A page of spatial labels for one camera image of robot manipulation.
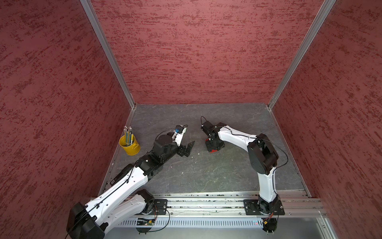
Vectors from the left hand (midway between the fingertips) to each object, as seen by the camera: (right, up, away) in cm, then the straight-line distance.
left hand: (185, 140), depth 75 cm
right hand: (+18, -9, +18) cm, 27 cm away
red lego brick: (+16, -8, +14) cm, 23 cm away
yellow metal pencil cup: (-33, -7, +12) cm, 36 cm away
